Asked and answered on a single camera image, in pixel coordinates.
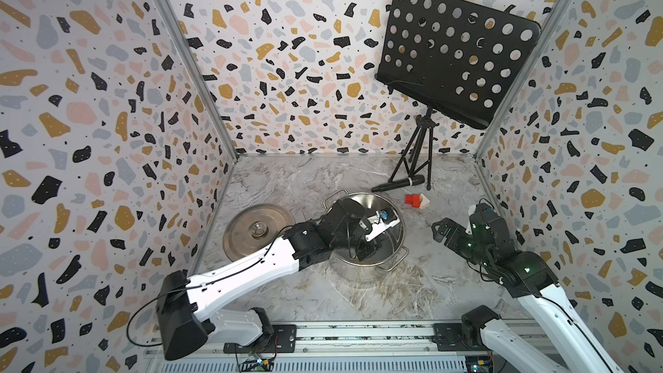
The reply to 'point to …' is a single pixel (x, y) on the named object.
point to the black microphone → (400, 183)
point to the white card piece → (424, 200)
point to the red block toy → (413, 199)
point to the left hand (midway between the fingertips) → (388, 233)
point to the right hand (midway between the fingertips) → (442, 231)
